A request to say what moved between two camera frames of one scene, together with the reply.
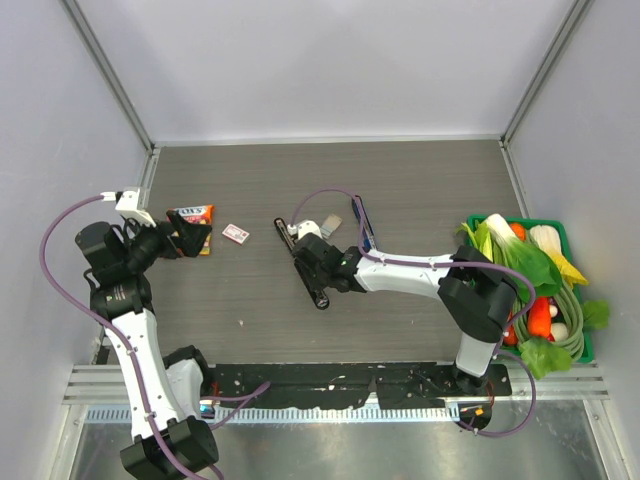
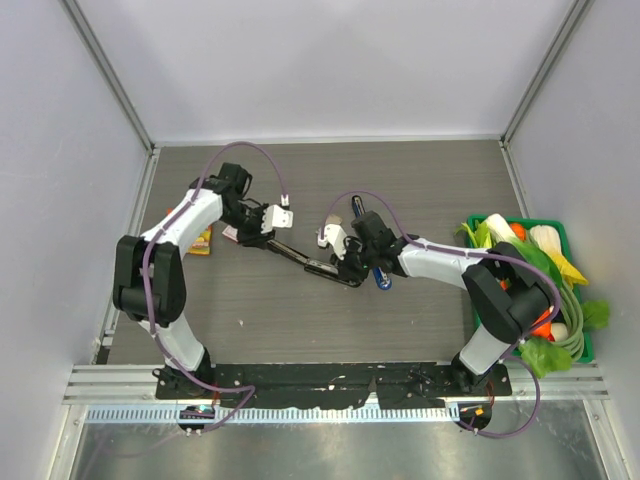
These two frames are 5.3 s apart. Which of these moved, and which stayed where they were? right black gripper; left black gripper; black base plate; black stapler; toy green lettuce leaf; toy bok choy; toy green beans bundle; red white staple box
Moved: left black gripper; black stapler; right black gripper
Stayed: toy bok choy; toy green lettuce leaf; toy green beans bundle; red white staple box; black base plate
